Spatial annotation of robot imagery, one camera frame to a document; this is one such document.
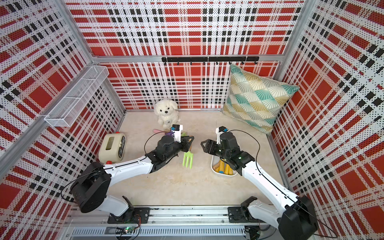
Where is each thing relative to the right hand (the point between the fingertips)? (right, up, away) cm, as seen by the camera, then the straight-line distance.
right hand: (207, 144), depth 78 cm
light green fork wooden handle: (-10, -6, +4) cm, 12 cm away
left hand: (-7, +4, +5) cm, 9 cm away
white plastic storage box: (+6, -12, +15) cm, 20 cm away
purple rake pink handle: (-28, +5, +30) cm, 41 cm away
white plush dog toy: (-26, +20, +20) cm, 39 cm away
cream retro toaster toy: (-56, -4, +10) cm, 57 cm away
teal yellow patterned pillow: (+30, +25, +13) cm, 41 cm away
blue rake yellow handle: (+9, -14, +6) cm, 17 cm away
